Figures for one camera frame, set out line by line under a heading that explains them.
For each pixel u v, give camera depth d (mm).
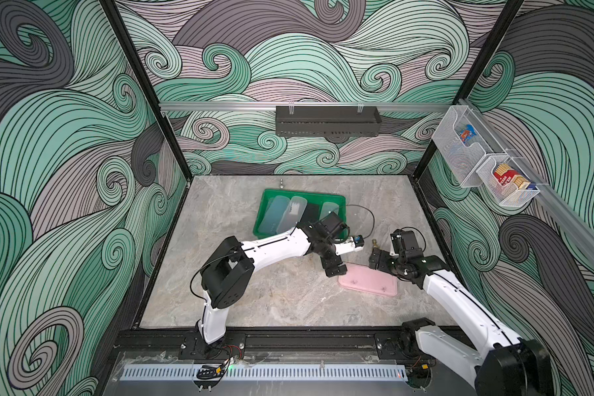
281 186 1162
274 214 1019
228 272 471
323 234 656
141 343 757
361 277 866
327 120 974
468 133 831
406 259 632
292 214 1014
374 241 969
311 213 1048
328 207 1082
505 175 660
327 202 1093
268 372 697
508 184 646
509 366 384
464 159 835
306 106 946
